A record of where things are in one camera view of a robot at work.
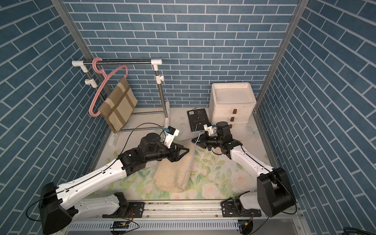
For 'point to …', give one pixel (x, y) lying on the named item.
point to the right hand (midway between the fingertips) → (193, 141)
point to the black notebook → (198, 118)
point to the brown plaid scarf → (119, 105)
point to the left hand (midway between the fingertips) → (189, 150)
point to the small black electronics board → (121, 224)
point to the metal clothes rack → (113, 139)
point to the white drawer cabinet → (234, 103)
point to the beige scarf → (174, 177)
